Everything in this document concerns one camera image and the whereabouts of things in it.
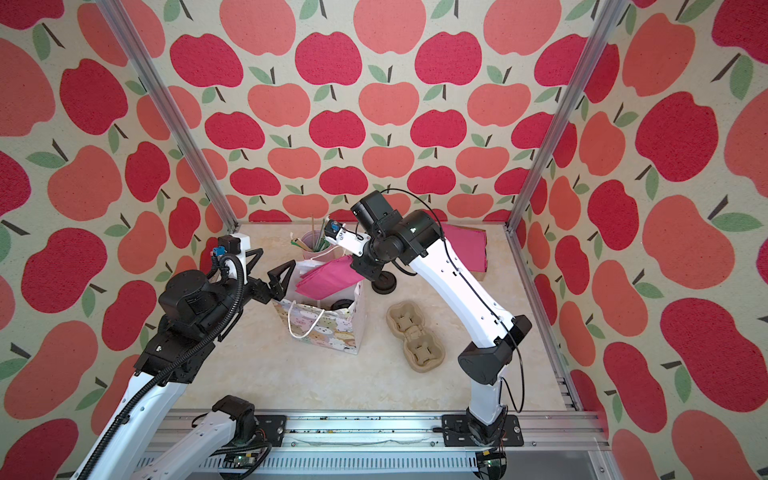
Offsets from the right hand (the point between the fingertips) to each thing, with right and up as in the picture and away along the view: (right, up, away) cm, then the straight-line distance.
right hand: (367, 255), depth 71 cm
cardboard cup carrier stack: (+16, -28, +15) cm, 35 cm away
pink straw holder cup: (-13, 0, +11) cm, 17 cm away
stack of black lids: (+5, -10, +31) cm, 33 cm away
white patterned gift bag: (-13, -17, +4) cm, 22 cm away
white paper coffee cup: (-8, -14, +13) cm, 21 cm away
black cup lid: (-8, -14, +13) cm, 21 cm away
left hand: (-18, -1, -7) cm, 19 cm away
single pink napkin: (-9, -6, +1) cm, 11 cm away
